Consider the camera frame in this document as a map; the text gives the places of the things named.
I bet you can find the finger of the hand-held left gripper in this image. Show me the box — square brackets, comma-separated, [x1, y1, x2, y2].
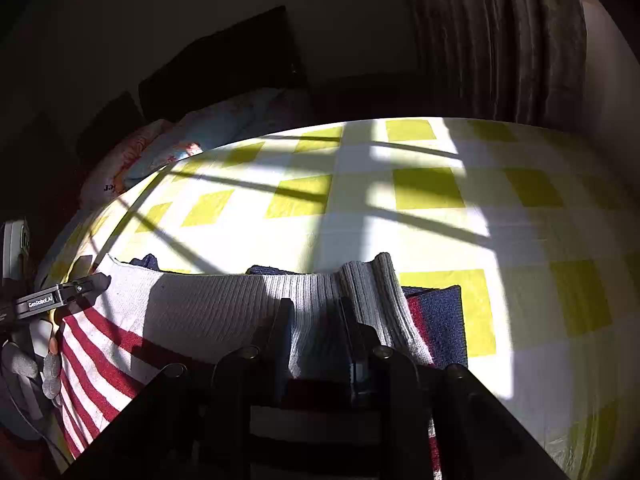
[61, 272, 112, 302]

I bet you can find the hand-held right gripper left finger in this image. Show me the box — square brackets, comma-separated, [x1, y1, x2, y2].
[60, 298, 294, 480]

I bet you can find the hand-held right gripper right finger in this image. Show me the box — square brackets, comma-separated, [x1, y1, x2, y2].
[339, 298, 572, 480]

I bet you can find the red white striped navy sweater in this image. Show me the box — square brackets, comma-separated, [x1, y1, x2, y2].
[50, 252, 469, 480]

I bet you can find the person's left hand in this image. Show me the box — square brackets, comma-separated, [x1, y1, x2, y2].
[0, 321, 65, 408]

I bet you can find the white device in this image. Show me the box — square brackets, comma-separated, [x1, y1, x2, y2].
[0, 219, 32, 282]

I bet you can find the pink floral pillow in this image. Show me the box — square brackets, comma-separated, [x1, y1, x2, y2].
[79, 119, 172, 211]

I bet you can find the yellow white checked bed sheet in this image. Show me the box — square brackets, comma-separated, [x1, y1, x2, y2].
[35, 117, 640, 480]

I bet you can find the red cloth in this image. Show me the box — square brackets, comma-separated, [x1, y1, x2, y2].
[0, 430, 61, 480]

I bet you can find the narrow dark wooden headboard panel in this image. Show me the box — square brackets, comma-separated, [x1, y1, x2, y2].
[75, 91, 147, 162]

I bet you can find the light blue printed pillow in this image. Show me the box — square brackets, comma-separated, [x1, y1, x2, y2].
[124, 87, 291, 187]

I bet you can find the wide dark wooden headboard panel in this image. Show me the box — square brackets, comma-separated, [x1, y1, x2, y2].
[138, 5, 309, 122]

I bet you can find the floral curtain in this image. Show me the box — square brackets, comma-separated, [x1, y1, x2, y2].
[404, 0, 587, 127]

